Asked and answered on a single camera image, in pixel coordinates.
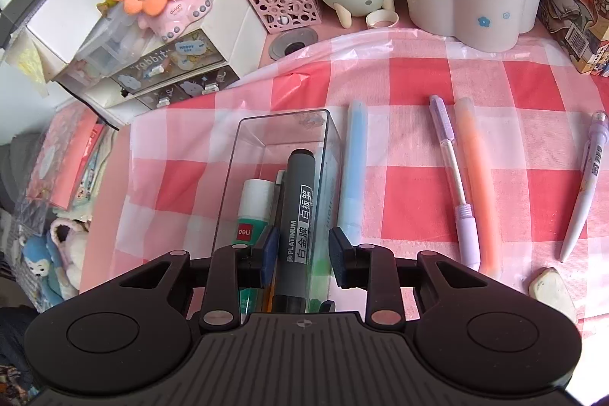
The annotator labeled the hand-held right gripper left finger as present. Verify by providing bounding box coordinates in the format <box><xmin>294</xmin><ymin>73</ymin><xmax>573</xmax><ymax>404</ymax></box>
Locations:
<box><xmin>114</xmin><ymin>228</ymin><xmax>281</xmax><ymax>333</ymax></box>

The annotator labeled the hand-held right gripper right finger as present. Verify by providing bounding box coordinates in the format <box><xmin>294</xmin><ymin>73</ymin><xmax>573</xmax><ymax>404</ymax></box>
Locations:
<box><xmin>328</xmin><ymin>228</ymin><xmax>482</xmax><ymax>327</ymax></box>

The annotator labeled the green highlighter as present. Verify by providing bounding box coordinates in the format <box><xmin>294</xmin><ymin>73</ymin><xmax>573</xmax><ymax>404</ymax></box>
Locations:
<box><xmin>309</xmin><ymin>261</ymin><xmax>335</xmax><ymax>314</ymax></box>

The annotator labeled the white green glue stick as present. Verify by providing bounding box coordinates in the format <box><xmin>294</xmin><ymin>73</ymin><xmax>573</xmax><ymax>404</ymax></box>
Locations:
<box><xmin>233</xmin><ymin>178</ymin><xmax>279</xmax><ymax>312</ymax></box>

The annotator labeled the black whiteboard marker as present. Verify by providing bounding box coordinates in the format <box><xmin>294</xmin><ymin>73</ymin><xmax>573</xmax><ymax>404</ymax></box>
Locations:
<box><xmin>271</xmin><ymin>148</ymin><xmax>318</xmax><ymax>315</ymax></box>

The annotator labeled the light blue pen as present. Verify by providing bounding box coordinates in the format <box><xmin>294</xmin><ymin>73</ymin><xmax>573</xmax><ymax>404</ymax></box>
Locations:
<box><xmin>336</xmin><ymin>100</ymin><xmax>370</xmax><ymax>246</ymax></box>

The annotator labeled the clear plastic pencil box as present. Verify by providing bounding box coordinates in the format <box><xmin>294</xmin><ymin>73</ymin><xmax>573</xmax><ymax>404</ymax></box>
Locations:
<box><xmin>209</xmin><ymin>108</ymin><xmax>344</xmax><ymax>316</ymax></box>

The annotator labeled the purple clear gel pen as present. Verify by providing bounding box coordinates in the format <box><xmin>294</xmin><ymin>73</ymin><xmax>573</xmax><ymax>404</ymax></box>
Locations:
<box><xmin>428</xmin><ymin>95</ymin><xmax>482</xmax><ymax>272</ymax></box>

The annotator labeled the peach highlighter pen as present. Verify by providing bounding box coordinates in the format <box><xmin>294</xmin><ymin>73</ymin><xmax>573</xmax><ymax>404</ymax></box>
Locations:
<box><xmin>453</xmin><ymin>97</ymin><xmax>504</xmax><ymax>279</ymax></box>

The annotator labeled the white eraser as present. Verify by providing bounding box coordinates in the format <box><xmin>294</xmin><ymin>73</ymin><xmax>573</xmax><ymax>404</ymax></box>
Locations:
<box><xmin>528</xmin><ymin>266</ymin><xmax>580</xmax><ymax>324</ymax></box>

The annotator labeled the white purple ballpoint pen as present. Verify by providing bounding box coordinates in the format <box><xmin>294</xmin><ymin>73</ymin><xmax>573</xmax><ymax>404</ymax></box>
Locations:
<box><xmin>558</xmin><ymin>110</ymin><xmax>609</xmax><ymax>263</ymax></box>

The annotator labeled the pink checked tablecloth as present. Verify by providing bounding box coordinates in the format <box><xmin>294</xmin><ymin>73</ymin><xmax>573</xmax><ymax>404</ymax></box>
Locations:
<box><xmin>114</xmin><ymin>28</ymin><xmax>609</xmax><ymax>340</ymax></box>

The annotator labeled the white plush bag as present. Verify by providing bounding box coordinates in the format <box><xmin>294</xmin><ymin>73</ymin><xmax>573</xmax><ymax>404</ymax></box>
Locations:
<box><xmin>49</xmin><ymin>218</ymin><xmax>94</xmax><ymax>289</ymax></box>

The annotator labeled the pile of notebooks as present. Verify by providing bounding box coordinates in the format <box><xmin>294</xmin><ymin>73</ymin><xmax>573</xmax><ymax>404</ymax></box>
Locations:
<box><xmin>48</xmin><ymin>121</ymin><xmax>118</xmax><ymax>219</ymax></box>

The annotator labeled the white drawer organizer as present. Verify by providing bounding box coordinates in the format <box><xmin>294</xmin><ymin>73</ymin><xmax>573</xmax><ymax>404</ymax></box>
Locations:
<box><xmin>51</xmin><ymin>5</ymin><xmax>270</xmax><ymax>127</ymax></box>

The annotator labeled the blue monkey plush toy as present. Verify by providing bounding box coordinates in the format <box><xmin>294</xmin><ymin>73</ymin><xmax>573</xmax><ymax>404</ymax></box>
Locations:
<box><xmin>20</xmin><ymin>237</ymin><xmax>66</xmax><ymax>308</ymax></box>

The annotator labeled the grey cloth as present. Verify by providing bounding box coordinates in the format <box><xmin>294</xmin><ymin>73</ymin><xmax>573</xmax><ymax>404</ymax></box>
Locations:
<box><xmin>0</xmin><ymin>131</ymin><xmax>49</xmax><ymax>217</ymax></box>

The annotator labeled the clear plastic storage box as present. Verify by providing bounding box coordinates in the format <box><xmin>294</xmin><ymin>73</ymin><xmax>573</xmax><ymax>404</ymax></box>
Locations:
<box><xmin>70</xmin><ymin>13</ymin><xmax>149</xmax><ymax>76</ymax></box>

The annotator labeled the white cardboard box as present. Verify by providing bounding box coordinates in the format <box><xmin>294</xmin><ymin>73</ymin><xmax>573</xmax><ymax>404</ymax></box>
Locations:
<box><xmin>0</xmin><ymin>0</ymin><xmax>121</xmax><ymax>99</ymax></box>

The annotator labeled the grey desk cable grommet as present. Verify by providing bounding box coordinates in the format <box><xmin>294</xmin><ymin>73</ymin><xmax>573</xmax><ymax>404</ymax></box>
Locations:
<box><xmin>268</xmin><ymin>29</ymin><xmax>319</xmax><ymax>59</ymax></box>

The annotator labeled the white tape ring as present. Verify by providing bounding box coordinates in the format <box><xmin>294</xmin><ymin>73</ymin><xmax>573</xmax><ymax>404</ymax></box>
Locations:
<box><xmin>365</xmin><ymin>8</ymin><xmax>400</xmax><ymax>30</ymax></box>

